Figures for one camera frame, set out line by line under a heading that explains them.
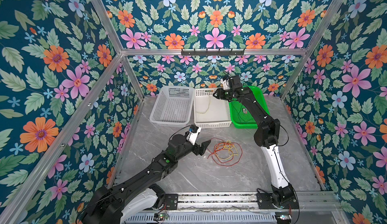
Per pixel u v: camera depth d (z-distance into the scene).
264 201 0.74
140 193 0.58
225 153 0.90
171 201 0.73
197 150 0.68
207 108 1.12
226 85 0.87
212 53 0.93
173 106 1.12
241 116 1.08
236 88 0.78
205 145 0.68
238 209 0.72
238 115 1.07
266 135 0.63
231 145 0.91
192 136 0.67
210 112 1.08
